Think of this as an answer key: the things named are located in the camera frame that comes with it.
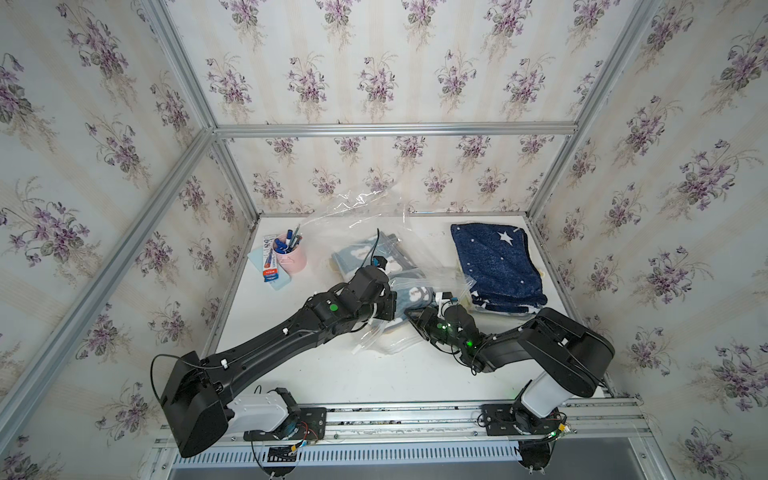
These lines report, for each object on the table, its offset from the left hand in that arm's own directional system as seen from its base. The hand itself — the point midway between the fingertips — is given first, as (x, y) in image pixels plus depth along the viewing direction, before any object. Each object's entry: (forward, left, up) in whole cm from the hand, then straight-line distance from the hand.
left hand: (399, 301), depth 76 cm
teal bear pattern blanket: (+16, -4, -14) cm, 21 cm away
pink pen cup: (+20, +34, -11) cm, 41 cm away
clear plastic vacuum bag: (+37, +7, -11) cm, 39 cm away
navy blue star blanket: (+14, -32, -6) cm, 35 cm away
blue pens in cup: (+27, +35, -7) cm, 44 cm away
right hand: (+1, -4, -11) cm, 12 cm away
